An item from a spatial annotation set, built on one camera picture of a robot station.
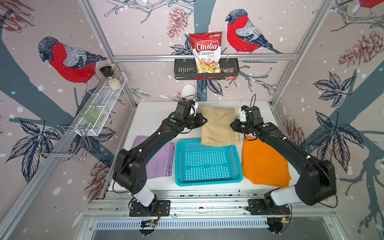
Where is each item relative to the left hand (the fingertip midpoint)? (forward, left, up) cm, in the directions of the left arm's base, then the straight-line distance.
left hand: (210, 117), depth 80 cm
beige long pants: (-4, -4, -7) cm, 9 cm away
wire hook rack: (-21, +59, +11) cm, 63 cm away
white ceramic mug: (+37, +14, -13) cm, 41 cm away
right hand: (+1, -13, -7) cm, 14 cm away
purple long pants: (-18, +29, -22) cm, 40 cm away
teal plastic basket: (-16, +7, -25) cm, 31 cm away
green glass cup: (-7, +56, +11) cm, 57 cm away
